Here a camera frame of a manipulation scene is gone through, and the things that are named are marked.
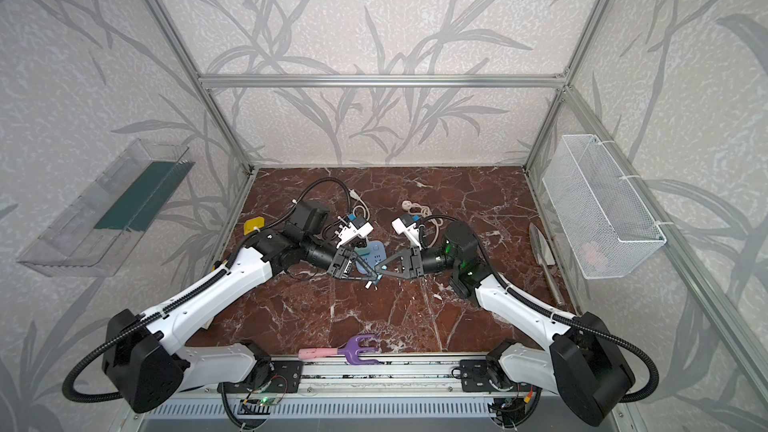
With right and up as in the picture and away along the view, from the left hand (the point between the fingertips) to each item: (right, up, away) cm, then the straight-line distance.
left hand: (372, 271), depth 64 cm
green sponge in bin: (-51, +15, +1) cm, 53 cm away
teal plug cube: (+3, +1, 0) cm, 3 cm away
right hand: (+2, +1, +1) cm, 3 cm away
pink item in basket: (+54, +1, +10) cm, 55 cm away
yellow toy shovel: (-47, +6, +38) cm, 60 cm away
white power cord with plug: (-11, +16, +47) cm, 51 cm away
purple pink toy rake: (-7, -24, +13) cm, 28 cm away
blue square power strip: (-2, -2, +29) cm, 30 cm away
